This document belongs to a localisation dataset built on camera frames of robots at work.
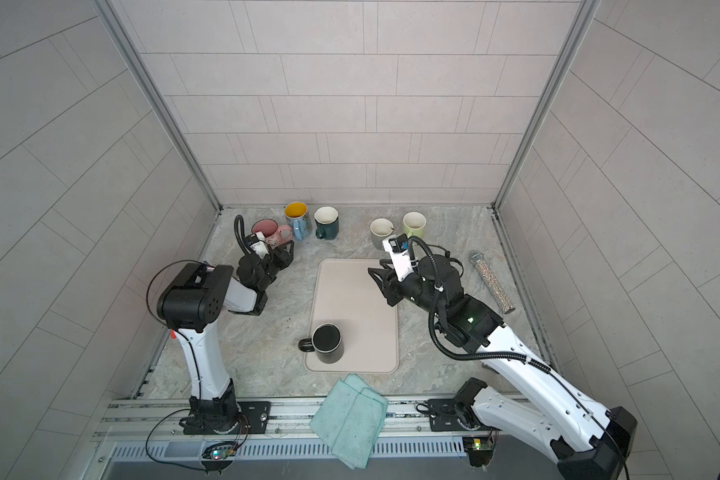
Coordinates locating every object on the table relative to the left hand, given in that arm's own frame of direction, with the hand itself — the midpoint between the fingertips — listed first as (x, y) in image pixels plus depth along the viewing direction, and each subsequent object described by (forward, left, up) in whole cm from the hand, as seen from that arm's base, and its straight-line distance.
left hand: (299, 238), depth 97 cm
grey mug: (+6, -27, -3) cm, 28 cm away
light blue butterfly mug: (+7, +1, +3) cm, 8 cm away
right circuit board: (-55, -50, -7) cm, 74 cm away
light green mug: (+7, -38, 0) cm, 39 cm away
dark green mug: (+6, -9, +2) cm, 11 cm away
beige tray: (-14, -16, -13) cm, 25 cm away
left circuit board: (-57, +9, -4) cm, 57 cm away
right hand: (-24, -25, +20) cm, 40 cm away
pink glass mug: (-1, +8, +3) cm, 8 cm away
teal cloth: (-50, -19, -5) cm, 54 cm away
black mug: (-33, -12, -1) cm, 35 cm away
